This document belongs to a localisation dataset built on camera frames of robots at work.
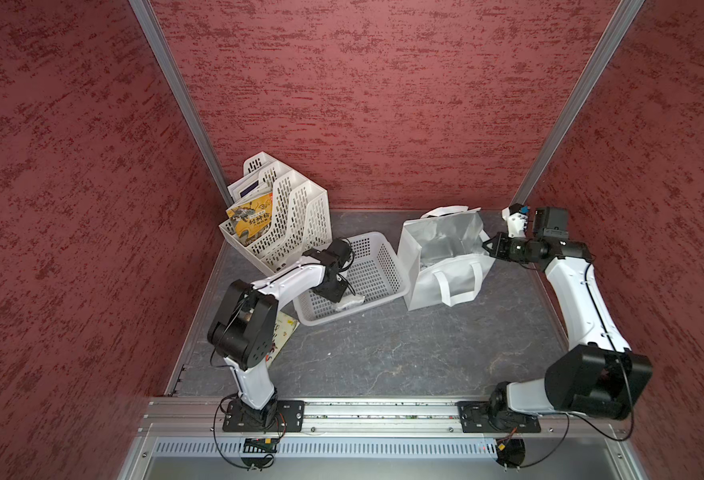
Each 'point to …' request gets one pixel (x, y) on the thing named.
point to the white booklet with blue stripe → (248, 190)
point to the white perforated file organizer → (301, 217)
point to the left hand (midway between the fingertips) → (329, 297)
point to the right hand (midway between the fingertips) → (482, 248)
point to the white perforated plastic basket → (373, 274)
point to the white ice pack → (348, 301)
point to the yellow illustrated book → (252, 218)
